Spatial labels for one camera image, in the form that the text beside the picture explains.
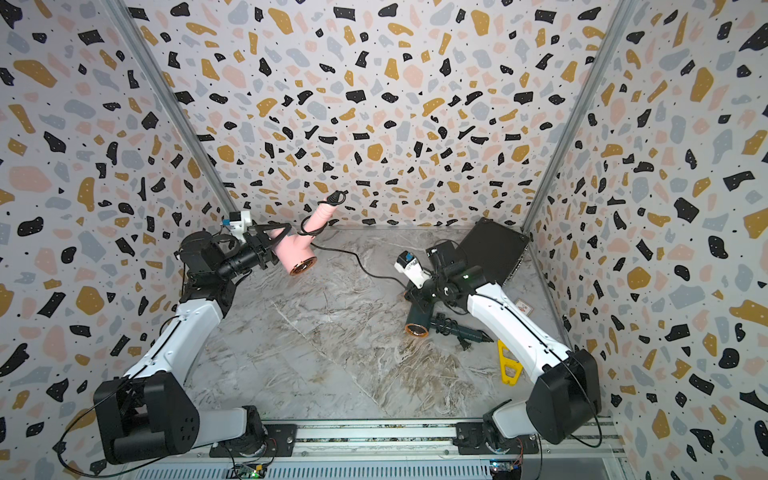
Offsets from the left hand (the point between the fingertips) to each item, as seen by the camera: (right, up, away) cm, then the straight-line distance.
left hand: (293, 235), depth 72 cm
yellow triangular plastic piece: (+56, -36, +14) cm, 68 cm away
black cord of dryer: (+40, -26, +18) cm, 51 cm away
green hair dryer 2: (+32, -24, +18) cm, 44 cm away
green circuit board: (-10, -56, -2) cm, 57 cm away
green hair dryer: (+29, -14, -3) cm, 33 cm away
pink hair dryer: (+1, -4, -2) cm, 5 cm away
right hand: (+28, -15, +8) cm, 33 cm away
